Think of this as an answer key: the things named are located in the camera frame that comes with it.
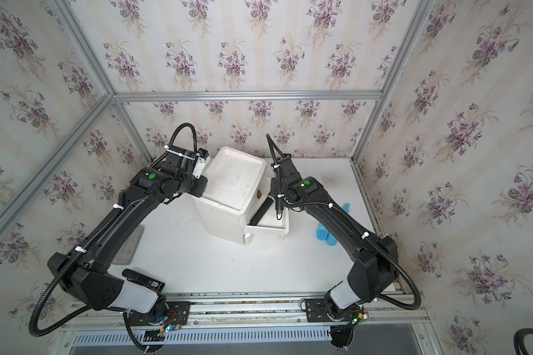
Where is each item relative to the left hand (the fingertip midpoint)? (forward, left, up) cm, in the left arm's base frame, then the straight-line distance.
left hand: (202, 181), depth 77 cm
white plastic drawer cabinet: (+1, -13, -3) cm, 13 cm away
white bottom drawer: (-12, -16, -22) cm, 29 cm away
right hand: (+2, -29, -4) cm, 29 cm away
